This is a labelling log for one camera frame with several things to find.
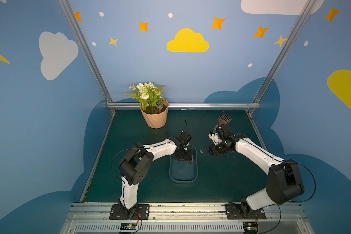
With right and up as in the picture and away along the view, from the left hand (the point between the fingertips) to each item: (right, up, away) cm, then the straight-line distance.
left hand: (190, 157), depth 92 cm
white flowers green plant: (-26, +39, -3) cm, 47 cm away
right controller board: (+29, -32, -19) cm, 47 cm away
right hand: (+15, +5, -2) cm, 16 cm away
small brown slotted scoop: (+28, +25, +23) cm, 44 cm away
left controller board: (-33, -31, -20) cm, 49 cm away
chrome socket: (+8, +2, +5) cm, 10 cm away
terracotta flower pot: (-23, +24, +10) cm, 35 cm away
